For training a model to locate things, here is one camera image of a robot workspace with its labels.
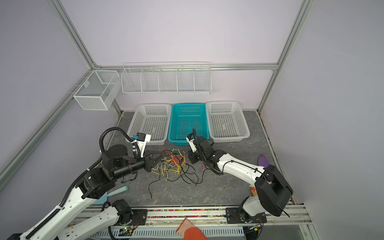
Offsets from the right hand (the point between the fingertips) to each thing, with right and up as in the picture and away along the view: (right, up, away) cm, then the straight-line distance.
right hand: (190, 152), depth 84 cm
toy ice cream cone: (+34, -20, -5) cm, 40 cm away
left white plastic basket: (-31, +20, +31) cm, 49 cm away
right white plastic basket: (+27, +18, +29) cm, 43 cm away
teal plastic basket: (-5, +21, +31) cm, 38 cm away
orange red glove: (+1, -35, -14) cm, 38 cm away
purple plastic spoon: (+46, -7, +9) cm, 47 cm away
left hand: (-9, +2, -22) cm, 24 cm away
